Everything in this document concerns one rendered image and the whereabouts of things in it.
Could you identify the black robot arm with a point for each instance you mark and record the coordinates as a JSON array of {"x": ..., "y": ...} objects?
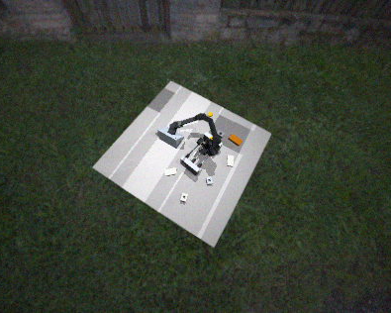
[{"x": 211, "y": 145}]

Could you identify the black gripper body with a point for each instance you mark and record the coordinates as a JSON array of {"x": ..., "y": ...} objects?
[{"x": 200, "y": 142}]

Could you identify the orange block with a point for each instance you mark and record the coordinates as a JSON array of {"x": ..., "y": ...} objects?
[{"x": 235, "y": 139}]

